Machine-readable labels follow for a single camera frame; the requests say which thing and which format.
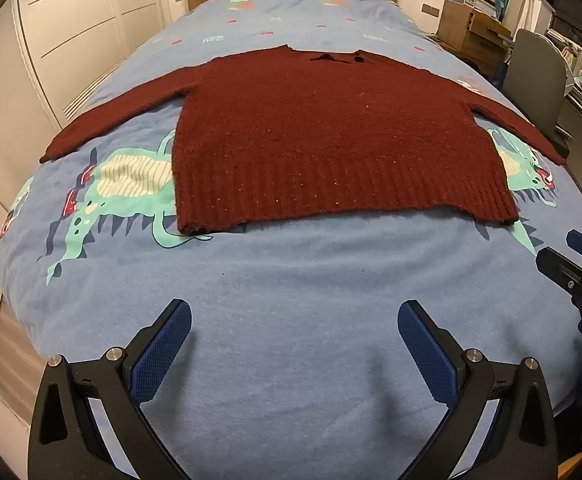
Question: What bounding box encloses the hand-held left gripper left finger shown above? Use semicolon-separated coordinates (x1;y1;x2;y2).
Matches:
27;298;193;480

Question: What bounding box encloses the blue printed blanket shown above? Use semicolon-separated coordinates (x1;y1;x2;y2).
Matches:
0;0;582;480

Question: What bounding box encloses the grey chair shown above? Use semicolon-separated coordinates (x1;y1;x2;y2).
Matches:
501;28;573;158

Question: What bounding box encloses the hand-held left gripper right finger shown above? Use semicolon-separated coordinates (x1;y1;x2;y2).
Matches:
397;300;558;480

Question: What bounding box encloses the dark red knit sweater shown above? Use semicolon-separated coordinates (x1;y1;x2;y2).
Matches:
39;44;568;237

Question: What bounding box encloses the wooden nightstand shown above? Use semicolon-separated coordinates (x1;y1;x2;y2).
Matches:
438;0;514;78

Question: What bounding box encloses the white wardrobe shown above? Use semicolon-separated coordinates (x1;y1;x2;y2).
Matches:
0;0;192;181

